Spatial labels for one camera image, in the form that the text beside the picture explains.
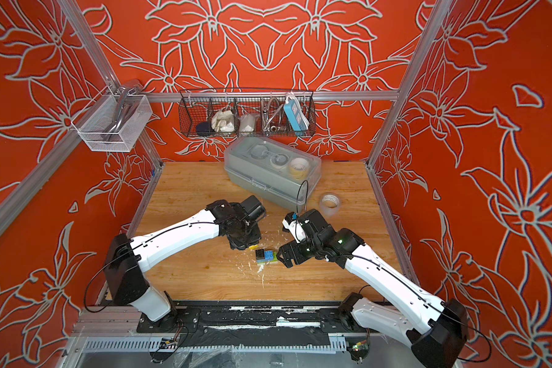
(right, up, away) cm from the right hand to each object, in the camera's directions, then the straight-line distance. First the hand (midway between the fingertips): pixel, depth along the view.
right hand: (283, 252), depth 72 cm
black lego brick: (-8, -3, +8) cm, 12 cm away
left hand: (-8, +2, +6) cm, 10 cm away
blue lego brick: (-5, -4, +10) cm, 11 cm away
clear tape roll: (+22, +13, +29) cm, 39 cm away
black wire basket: (-15, +54, +27) cm, 62 cm away
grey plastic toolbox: (-4, +27, +18) cm, 33 cm away
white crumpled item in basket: (-24, +48, +19) cm, 57 cm away
